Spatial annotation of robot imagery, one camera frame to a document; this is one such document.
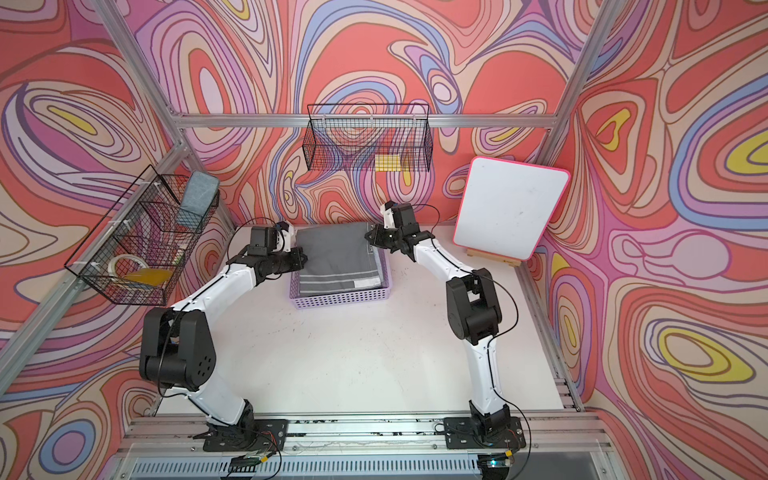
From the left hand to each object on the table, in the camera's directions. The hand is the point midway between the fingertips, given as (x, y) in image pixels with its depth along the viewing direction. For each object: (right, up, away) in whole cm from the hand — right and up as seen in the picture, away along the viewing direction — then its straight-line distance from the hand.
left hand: (308, 256), depth 92 cm
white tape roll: (-37, -2, -26) cm, 46 cm away
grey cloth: (+9, -1, +4) cm, 10 cm away
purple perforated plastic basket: (+10, -14, +2) cm, 17 cm away
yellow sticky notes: (+25, +29, -1) cm, 38 cm away
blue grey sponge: (-27, +18, -11) cm, 34 cm away
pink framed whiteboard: (+64, +16, +3) cm, 66 cm away
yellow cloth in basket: (-30, -4, -24) cm, 39 cm away
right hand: (+19, +5, +4) cm, 20 cm away
